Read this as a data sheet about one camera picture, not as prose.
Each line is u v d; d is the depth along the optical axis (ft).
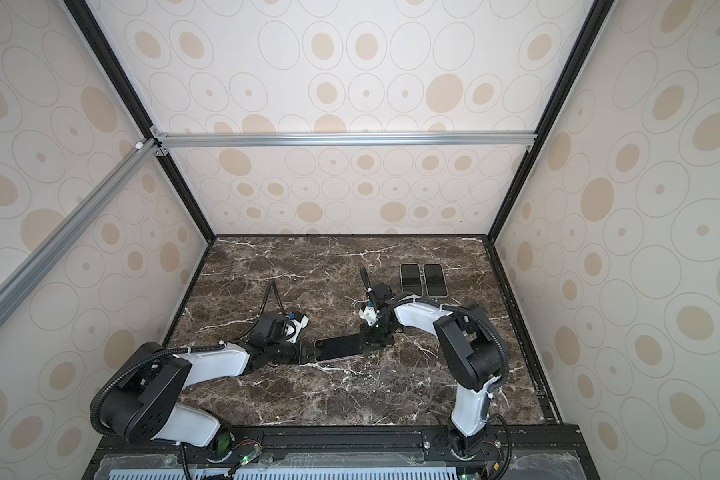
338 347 2.85
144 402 1.42
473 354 1.60
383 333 2.59
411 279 3.48
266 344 2.35
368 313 2.87
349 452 2.39
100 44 2.34
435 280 3.49
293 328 2.52
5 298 1.72
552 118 2.80
